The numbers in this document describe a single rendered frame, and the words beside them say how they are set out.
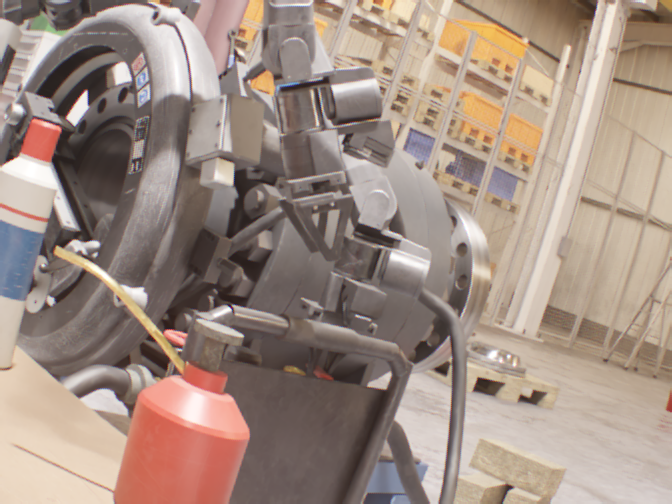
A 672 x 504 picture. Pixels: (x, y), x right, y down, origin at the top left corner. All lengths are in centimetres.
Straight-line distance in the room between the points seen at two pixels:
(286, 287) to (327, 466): 69
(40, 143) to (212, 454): 37
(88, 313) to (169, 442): 121
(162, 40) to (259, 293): 53
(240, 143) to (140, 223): 21
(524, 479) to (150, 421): 263
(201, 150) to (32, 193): 86
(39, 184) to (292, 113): 48
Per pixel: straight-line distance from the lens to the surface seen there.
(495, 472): 333
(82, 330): 190
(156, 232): 180
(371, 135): 135
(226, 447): 69
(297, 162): 133
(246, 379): 134
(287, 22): 133
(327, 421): 146
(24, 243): 94
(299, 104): 133
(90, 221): 204
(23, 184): 93
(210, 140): 175
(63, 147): 221
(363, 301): 151
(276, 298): 212
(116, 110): 219
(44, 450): 78
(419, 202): 240
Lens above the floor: 70
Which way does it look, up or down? 2 degrees down
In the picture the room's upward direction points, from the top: 19 degrees clockwise
